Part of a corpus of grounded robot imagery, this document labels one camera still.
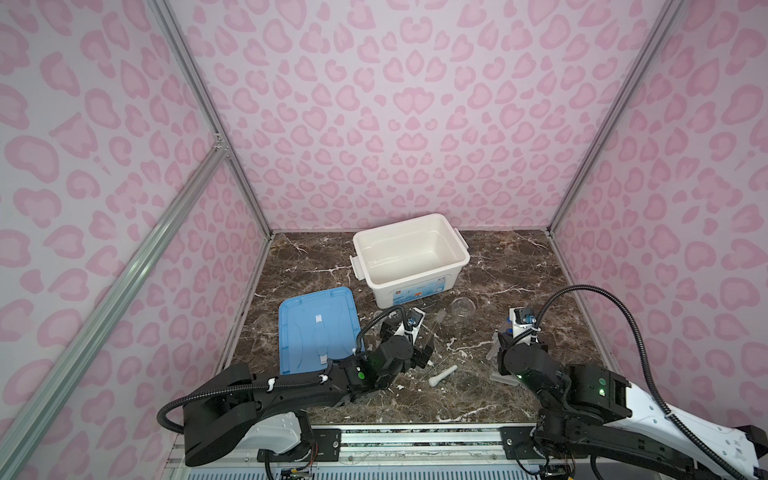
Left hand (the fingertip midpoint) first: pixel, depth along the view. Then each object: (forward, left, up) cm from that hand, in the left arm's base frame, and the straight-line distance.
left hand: (420, 325), depth 78 cm
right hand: (-6, -18, +5) cm, 19 cm away
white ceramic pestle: (-10, -3, -14) cm, 17 cm away
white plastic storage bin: (+33, 0, -15) cm, 36 cm away
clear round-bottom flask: (+11, -14, -10) cm, 21 cm away
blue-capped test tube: (+1, -9, -15) cm, 18 cm away
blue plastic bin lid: (+7, +31, -14) cm, 35 cm away
